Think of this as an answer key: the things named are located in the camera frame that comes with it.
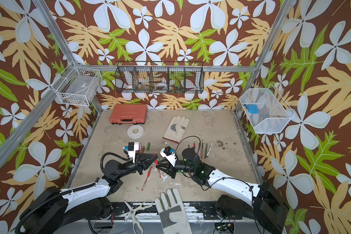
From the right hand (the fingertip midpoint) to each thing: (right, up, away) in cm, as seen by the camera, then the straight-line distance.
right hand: (157, 165), depth 70 cm
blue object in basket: (+56, +30, +16) cm, 65 cm away
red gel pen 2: (-8, -11, +18) cm, 22 cm away
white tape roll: (-21, +15, +37) cm, 45 cm away
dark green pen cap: (-10, +5, +28) cm, 30 cm away
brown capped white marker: (+31, +2, +26) cm, 41 cm away
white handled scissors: (-9, -30, -1) cm, 31 cm away
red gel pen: (0, +2, -1) cm, 2 cm away
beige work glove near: (+8, -27, +1) cm, 28 cm away
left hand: (0, +5, -3) cm, 6 cm away
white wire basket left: (-50, +44, +16) cm, 68 cm away
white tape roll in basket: (-1, +48, +28) cm, 56 cm away
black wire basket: (-2, +52, +27) cm, 59 cm away
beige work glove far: (+10, +17, +38) cm, 42 cm away
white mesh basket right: (+62, +28, +14) cm, 70 cm away
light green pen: (+18, +5, +28) cm, 34 cm away
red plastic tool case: (-28, +29, +46) cm, 61 cm away
